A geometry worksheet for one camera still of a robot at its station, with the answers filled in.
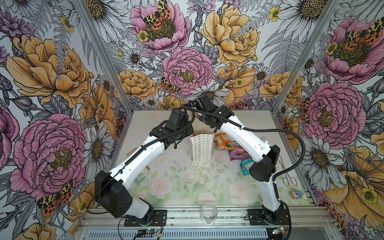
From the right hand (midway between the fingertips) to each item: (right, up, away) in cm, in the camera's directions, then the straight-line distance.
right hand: (211, 111), depth 81 cm
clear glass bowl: (-2, -51, -5) cm, 52 cm away
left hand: (-11, -11, -2) cm, 16 cm away
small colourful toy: (+42, -42, -5) cm, 60 cm away
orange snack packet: (+8, -18, +14) cm, 24 cm away
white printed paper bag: (-5, -18, 0) cm, 19 cm away
